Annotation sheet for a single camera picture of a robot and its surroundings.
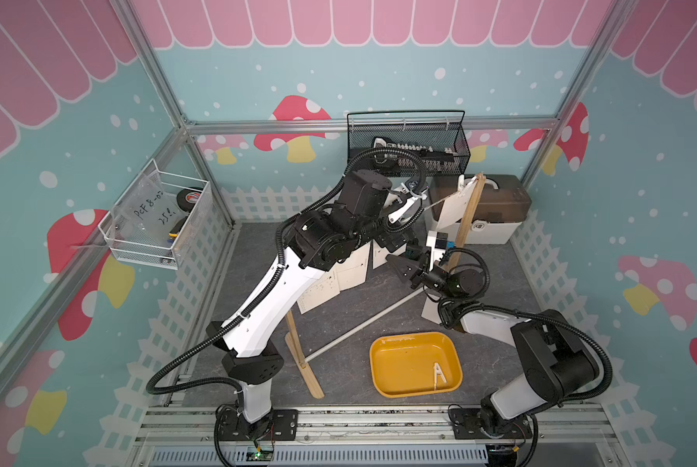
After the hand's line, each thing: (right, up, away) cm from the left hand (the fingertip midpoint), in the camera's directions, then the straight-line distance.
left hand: (393, 211), depth 62 cm
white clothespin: (+15, -43, +19) cm, 49 cm away
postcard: (-15, -17, -1) cm, 23 cm away
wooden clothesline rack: (-26, -34, +18) cm, 46 cm away
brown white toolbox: (+45, +8, +40) cm, 61 cm away
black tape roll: (-55, +6, +18) cm, 58 cm away
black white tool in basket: (+17, +19, +26) cm, 36 cm away
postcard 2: (-9, -13, +2) cm, 16 cm away
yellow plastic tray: (+6, -41, +21) cm, 46 cm away
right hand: (0, -10, +9) cm, 13 cm away
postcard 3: (-3, -9, +3) cm, 10 cm away
